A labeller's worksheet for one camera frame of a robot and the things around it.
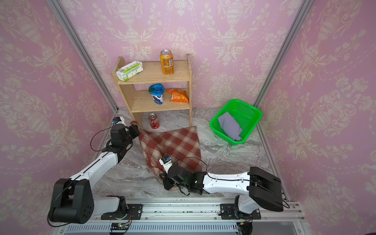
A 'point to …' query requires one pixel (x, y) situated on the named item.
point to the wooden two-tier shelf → (139, 102)
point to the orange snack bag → (178, 95)
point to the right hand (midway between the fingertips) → (160, 176)
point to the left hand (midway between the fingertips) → (139, 125)
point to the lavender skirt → (230, 126)
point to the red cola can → (153, 119)
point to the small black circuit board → (120, 226)
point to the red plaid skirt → (181, 145)
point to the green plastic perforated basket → (246, 116)
